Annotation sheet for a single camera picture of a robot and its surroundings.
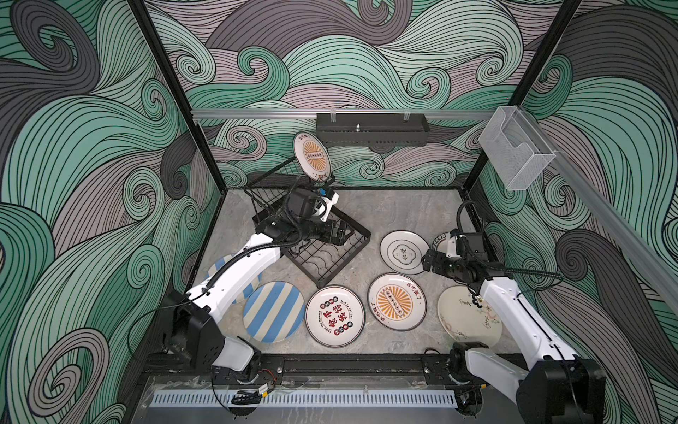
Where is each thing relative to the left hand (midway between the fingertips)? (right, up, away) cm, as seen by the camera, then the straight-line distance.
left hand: (342, 224), depth 76 cm
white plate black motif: (+23, -11, +22) cm, 34 cm away
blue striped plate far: (-34, -26, +12) cm, 44 cm away
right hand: (+30, -13, +8) cm, 33 cm away
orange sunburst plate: (-11, +24, +17) cm, 31 cm away
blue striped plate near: (-22, -29, +8) cm, 37 cm away
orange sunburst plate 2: (+19, -26, +10) cm, 34 cm away
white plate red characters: (-2, -30, +8) cm, 31 cm away
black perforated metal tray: (+11, +34, +19) cm, 41 cm away
